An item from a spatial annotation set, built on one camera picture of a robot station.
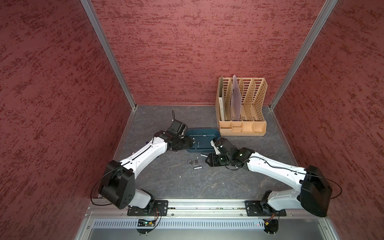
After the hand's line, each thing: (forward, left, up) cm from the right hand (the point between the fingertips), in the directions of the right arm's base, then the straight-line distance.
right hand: (209, 164), depth 80 cm
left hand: (+9, +12, +2) cm, 15 cm away
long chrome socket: (+1, +6, -8) cm, 11 cm away
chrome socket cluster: (+5, +7, -9) cm, 12 cm away
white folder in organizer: (+32, -9, +18) cm, 38 cm away
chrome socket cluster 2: (+5, +10, -9) cm, 14 cm away
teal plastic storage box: (+21, +3, -7) cm, 23 cm away
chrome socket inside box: (+24, +1, -8) cm, 25 cm away
